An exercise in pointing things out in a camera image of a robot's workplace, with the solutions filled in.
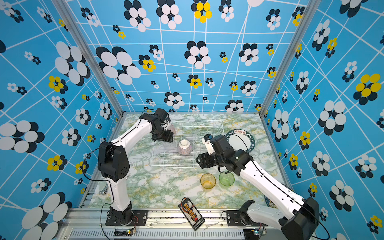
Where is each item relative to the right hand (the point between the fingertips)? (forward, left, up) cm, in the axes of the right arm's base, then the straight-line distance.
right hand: (202, 158), depth 75 cm
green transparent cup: (-4, -14, -19) cm, 24 cm away
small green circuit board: (-30, +36, -18) cm, 50 cm away
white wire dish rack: (+11, +24, -17) cm, 31 cm away
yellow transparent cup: (-5, -3, -17) cm, 18 cm away
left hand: (+17, +21, -7) cm, 28 cm away
